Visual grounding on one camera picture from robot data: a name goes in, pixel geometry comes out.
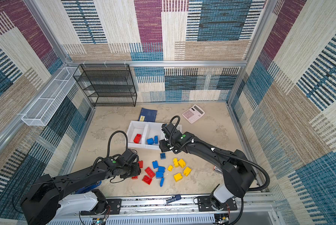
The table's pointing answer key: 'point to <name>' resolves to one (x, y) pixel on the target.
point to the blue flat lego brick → (159, 174)
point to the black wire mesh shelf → (107, 85)
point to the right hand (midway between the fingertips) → (164, 147)
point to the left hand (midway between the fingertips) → (139, 170)
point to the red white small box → (216, 168)
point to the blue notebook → (148, 115)
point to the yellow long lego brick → (175, 162)
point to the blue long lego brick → (156, 139)
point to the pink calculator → (193, 113)
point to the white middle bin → (151, 134)
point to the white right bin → (179, 127)
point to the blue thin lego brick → (162, 182)
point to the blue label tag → (173, 198)
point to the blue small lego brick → (155, 164)
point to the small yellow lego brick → (170, 168)
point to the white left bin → (136, 127)
